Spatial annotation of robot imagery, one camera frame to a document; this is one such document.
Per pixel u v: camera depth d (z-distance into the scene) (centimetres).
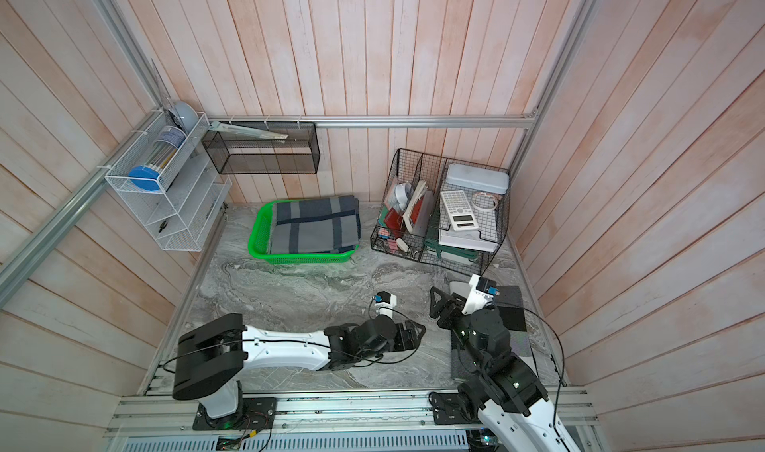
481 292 61
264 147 107
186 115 83
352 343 62
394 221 107
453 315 62
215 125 90
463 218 88
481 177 97
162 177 70
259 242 99
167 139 77
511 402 48
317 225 100
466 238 86
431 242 95
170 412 75
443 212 90
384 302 72
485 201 93
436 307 65
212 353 47
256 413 73
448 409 73
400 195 111
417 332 74
